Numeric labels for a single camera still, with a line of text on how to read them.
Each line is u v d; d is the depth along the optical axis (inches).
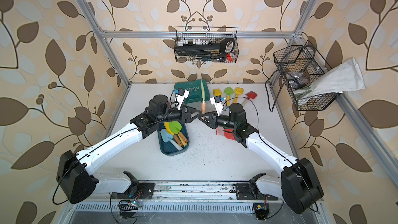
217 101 26.7
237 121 24.0
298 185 15.8
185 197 29.0
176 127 36.9
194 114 26.4
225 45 33.7
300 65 33.7
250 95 44.6
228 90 45.6
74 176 15.5
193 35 35.8
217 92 45.2
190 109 29.1
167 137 36.1
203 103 28.0
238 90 45.4
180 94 25.3
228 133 28.1
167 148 34.3
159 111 22.8
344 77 22.6
